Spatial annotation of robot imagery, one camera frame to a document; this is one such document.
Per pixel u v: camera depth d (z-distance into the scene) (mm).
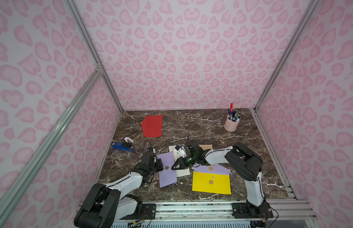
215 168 882
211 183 822
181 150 859
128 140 1001
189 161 798
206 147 991
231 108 1005
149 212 735
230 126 1014
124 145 947
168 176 855
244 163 518
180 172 861
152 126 1103
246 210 731
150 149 819
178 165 836
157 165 756
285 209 750
